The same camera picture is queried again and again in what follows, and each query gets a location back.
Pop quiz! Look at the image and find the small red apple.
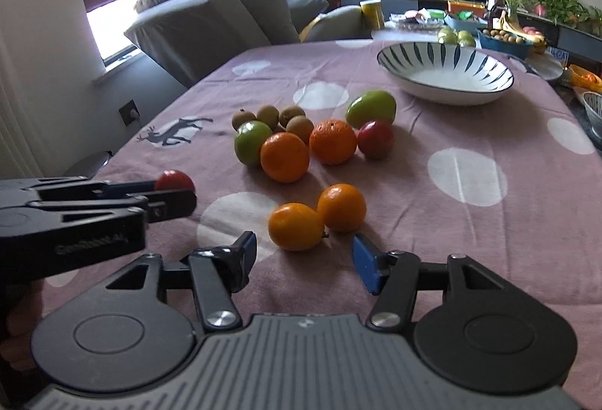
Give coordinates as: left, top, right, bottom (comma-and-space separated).
154, 170, 196, 192

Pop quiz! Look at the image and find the green mango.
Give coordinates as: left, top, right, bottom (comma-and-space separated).
346, 90, 397, 130
235, 121, 272, 167

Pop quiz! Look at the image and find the grey sofa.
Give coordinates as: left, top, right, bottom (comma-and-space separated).
125, 0, 371, 88

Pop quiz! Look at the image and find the orange basket of fruit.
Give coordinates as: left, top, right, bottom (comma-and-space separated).
569, 65, 602, 94

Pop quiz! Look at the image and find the blue striped white bowl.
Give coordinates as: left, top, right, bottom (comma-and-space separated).
377, 42, 515, 106

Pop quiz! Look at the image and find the dark red apple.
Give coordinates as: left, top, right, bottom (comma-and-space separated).
357, 121, 394, 160

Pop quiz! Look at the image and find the blue bowl of nuts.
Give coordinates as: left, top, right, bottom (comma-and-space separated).
477, 29, 533, 59

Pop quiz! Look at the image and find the pink polka dot tablecloth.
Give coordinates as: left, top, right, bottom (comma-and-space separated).
33, 42, 601, 409

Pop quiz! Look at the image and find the orange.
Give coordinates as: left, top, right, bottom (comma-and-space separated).
316, 183, 367, 233
268, 203, 324, 252
260, 132, 310, 184
309, 120, 357, 166

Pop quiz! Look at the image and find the round white coffee table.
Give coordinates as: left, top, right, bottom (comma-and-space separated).
369, 17, 564, 84

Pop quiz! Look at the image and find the bunch of bananas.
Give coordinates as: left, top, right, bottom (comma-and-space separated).
499, 11, 548, 53

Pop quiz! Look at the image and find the teal snack tray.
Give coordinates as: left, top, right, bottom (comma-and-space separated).
444, 11, 488, 35

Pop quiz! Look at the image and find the pile of green fruits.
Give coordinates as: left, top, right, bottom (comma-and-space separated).
437, 27, 476, 47

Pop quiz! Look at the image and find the small striped bowl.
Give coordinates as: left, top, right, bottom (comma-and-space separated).
582, 91, 602, 139

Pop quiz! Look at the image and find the yellow jar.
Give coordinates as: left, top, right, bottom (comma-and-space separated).
360, 0, 385, 30

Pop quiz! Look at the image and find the wall power socket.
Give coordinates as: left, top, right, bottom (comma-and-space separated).
119, 100, 140, 127

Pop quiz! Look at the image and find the brown kiwi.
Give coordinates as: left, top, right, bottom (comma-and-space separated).
286, 115, 314, 145
278, 105, 306, 128
231, 108, 256, 131
256, 104, 280, 130

